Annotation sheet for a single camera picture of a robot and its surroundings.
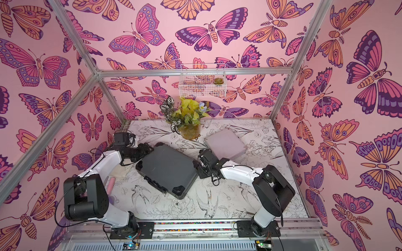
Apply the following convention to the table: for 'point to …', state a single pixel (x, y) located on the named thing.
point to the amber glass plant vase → (190, 132)
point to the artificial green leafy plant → (187, 111)
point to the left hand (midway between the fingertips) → (151, 150)
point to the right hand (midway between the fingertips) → (201, 169)
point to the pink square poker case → (225, 144)
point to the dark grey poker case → (174, 171)
